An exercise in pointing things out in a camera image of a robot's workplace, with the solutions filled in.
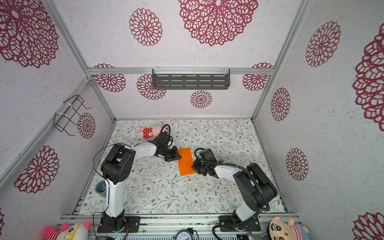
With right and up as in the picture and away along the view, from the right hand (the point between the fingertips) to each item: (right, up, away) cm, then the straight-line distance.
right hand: (190, 164), depth 91 cm
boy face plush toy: (+39, -23, -26) cm, 52 cm away
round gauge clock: (-3, -28, -22) cm, 36 cm away
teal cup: (-49, -11, -10) cm, 51 cm away
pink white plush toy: (-50, -25, -24) cm, 61 cm away
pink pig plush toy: (-28, +19, +12) cm, 36 cm away
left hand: (-6, +2, +7) cm, 9 cm away
